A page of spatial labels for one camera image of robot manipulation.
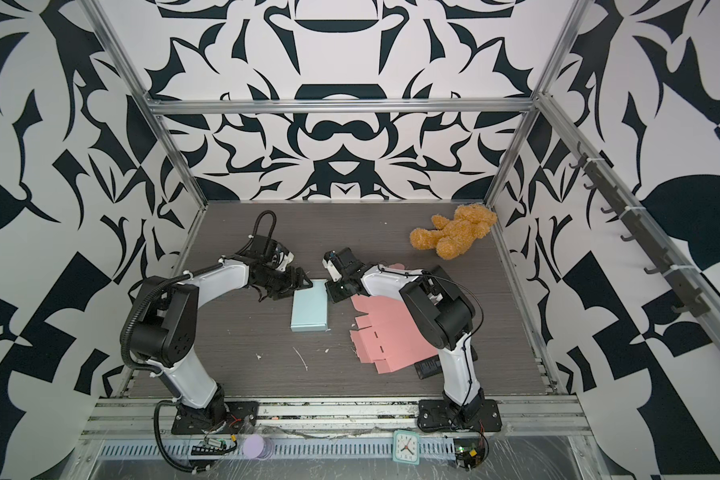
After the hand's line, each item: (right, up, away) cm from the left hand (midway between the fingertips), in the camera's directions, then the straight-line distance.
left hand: (306, 284), depth 93 cm
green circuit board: (+42, -37, -21) cm, 60 cm away
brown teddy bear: (+46, +14, +4) cm, 48 cm away
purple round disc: (-6, -29, -30) cm, 42 cm away
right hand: (+7, -3, +3) cm, 8 cm away
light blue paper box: (+1, -7, -3) cm, 8 cm away
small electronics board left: (-19, -36, -20) cm, 45 cm away
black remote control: (+35, -21, -11) cm, 42 cm away
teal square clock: (+27, -33, -24) cm, 49 cm away
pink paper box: (+24, -14, -5) cm, 29 cm away
